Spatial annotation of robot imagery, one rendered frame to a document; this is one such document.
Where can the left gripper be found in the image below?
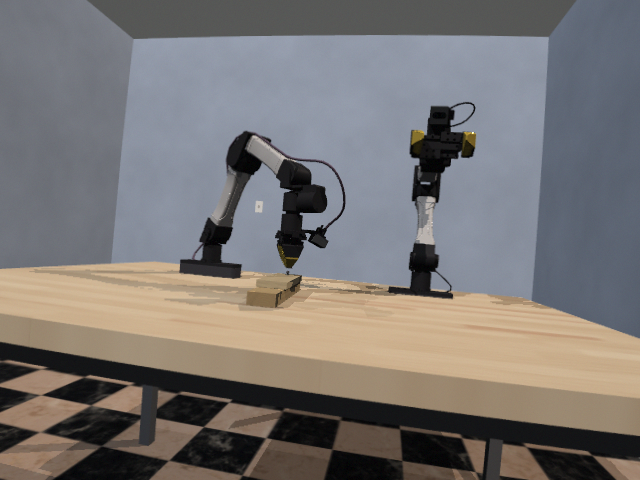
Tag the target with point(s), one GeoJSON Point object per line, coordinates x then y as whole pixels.
{"type": "Point", "coordinates": [436, 147]}

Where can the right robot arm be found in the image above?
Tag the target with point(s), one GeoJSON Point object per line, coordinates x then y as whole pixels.
{"type": "Point", "coordinates": [242, 165]}

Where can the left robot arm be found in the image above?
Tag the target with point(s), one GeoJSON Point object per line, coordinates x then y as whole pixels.
{"type": "Point", "coordinates": [423, 257]}

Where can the light wooden plank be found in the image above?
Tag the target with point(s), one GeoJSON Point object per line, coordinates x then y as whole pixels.
{"type": "Point", "coordinates": [270, 297]}

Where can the light wooden slat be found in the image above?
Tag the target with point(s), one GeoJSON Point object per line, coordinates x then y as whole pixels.
{"type": "Point", "coordinates": [283, 281]}

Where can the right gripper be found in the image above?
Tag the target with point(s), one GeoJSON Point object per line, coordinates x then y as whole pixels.
{"type": "Point", "coordinates": [290, 248]}

